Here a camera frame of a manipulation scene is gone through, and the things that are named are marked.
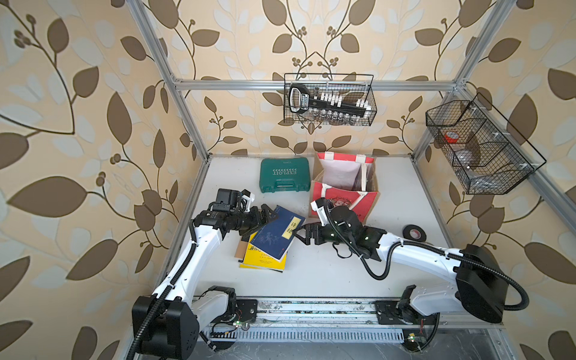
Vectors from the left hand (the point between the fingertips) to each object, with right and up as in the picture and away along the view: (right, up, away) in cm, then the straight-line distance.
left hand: (266, 218), depth 77 cm
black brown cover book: (-10, -12, +2) cm, 15 cm away
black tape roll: (+59, -8, +14) cm, 62 cm away
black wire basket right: (+74, +22, -3) cm, 78 cm away
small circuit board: (+47, -37, -7) cm, 60 cm away
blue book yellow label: (+3, -7, +1) cm, 8 cm away
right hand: (+12, -4, 0) cm, 12 cm away
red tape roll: (+67, +29, +3) cm, 73 cm away
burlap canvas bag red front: (+33, +13, +22) cm, 42 cm away
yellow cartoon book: (-3, -13, -2) cm, 14 cm away
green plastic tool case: (+5, +16, +30) cm, 34 cm away
